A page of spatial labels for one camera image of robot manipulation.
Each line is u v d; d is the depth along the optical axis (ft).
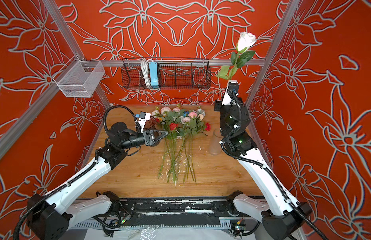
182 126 3.32
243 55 1.58
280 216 1.19
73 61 2.78
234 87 1.58
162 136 1.94
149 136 1.87
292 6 2.29
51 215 1.22
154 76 2.93
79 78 3.02
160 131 1.94
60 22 2.45
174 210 2.41
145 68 2.88
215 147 2.92
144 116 2.01
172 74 3.20
